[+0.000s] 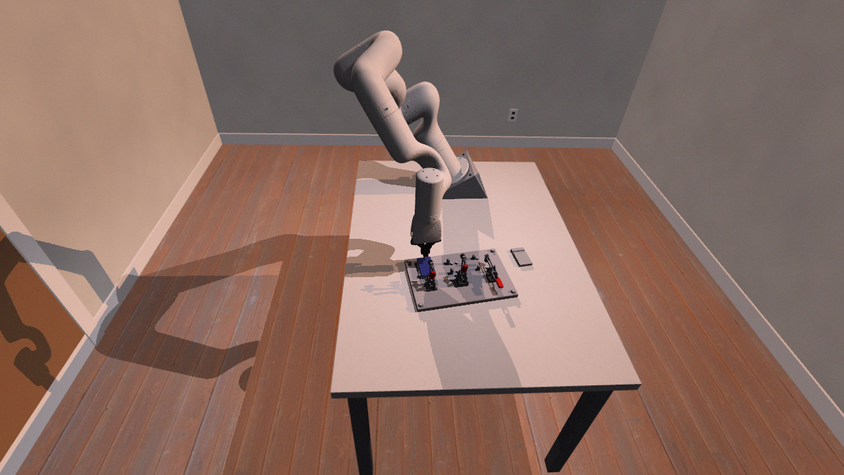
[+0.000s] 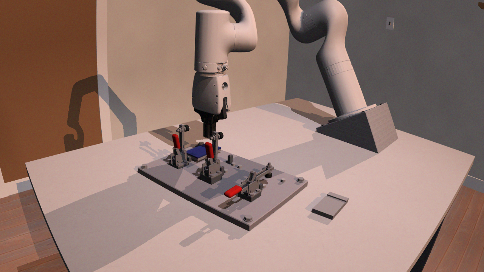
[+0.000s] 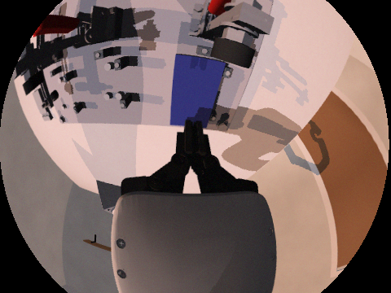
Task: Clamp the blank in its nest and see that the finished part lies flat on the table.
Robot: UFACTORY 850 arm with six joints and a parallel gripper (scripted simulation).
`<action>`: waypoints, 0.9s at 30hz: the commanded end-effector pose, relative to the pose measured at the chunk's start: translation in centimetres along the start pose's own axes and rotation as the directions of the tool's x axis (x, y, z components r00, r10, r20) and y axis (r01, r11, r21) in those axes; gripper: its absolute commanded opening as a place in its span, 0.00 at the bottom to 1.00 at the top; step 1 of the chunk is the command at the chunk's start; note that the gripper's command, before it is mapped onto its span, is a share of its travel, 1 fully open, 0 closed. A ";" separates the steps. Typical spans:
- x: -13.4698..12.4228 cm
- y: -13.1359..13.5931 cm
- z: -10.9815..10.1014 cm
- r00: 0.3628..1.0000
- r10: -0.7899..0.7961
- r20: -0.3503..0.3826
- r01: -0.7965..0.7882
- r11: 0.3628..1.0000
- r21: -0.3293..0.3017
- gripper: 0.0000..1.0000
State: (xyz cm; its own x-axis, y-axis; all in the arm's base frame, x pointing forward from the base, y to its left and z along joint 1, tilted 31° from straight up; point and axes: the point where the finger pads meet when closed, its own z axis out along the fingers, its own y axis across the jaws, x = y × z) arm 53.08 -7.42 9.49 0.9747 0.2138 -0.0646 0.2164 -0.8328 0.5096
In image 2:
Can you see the blue plate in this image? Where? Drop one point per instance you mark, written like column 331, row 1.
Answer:
column 198, row 152

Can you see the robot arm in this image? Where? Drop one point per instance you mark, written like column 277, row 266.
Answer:
column 216, row 37

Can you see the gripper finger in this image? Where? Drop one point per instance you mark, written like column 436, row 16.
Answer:
column 213, row 119
column 204, row 119

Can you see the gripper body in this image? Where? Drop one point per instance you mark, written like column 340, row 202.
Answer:
column 209, row 90

